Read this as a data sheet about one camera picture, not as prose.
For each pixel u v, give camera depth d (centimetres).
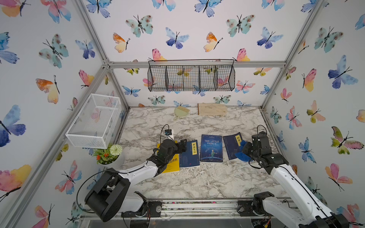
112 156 78
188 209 75
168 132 75
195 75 98
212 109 119
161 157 66
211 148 96
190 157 92
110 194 42
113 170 47
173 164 89
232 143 99
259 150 60
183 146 77
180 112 118
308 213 41
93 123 86
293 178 48
